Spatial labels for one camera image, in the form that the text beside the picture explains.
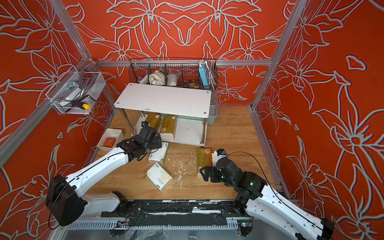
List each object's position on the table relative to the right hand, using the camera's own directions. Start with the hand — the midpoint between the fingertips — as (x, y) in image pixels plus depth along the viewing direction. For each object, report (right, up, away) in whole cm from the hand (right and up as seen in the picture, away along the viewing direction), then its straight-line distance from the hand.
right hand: (204, 171), depth 72 cm
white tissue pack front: (-24, -6, +8) cm, 26 cm away
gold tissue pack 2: (-21, +23, +20) cm, 37 cm away
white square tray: (-62, +16, +28) cm, 70 cm away
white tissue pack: (-27, +4, +15) cm, 31 cm away
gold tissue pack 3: (0, +4, +12) cm, 12 cm away
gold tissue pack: (-30, +25, +23) cm, 46 cm away
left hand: (-28, +15, +11) cm, 34 cm away
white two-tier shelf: (-11, +29, -1) cm, 31 cm away
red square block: (-59, +11, +21) cm, 63 cm away
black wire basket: (-10, +57, +26) cm, 64 cm away
